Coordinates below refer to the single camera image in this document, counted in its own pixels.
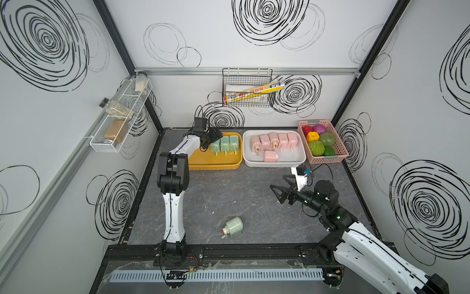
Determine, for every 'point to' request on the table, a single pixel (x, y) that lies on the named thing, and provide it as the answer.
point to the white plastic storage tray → (286, 158)
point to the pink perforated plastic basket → (340, 149)
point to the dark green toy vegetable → (317, 148)
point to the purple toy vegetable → (319, 128)
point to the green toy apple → (327, 139)
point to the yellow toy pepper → (313, 136)
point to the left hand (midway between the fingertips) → (217, 136)
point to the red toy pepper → (306, 128)
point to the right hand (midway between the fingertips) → (278, 183)
